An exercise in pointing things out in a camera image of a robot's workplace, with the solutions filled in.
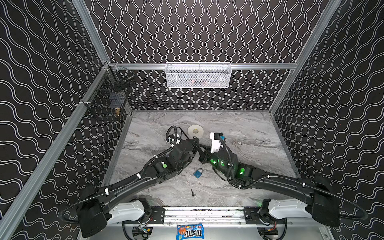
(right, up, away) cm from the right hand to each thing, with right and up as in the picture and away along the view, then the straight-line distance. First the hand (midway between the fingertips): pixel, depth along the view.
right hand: (195, 146), depth 71 cm
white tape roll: (+1, +7, +37) cm, 38 cm away
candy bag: (-3, -39, -2) cm, 39 cm away
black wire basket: (-53, +27, +21) cm, 63 cm away
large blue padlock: (+2, -18, +17) cm, 25 cm away
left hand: (+5, +3, -2) cm, 6 cm away
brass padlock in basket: (-43, +18, +10) cm, 48 cm away
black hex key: (-12, +9, +39) cm, 41 cm away
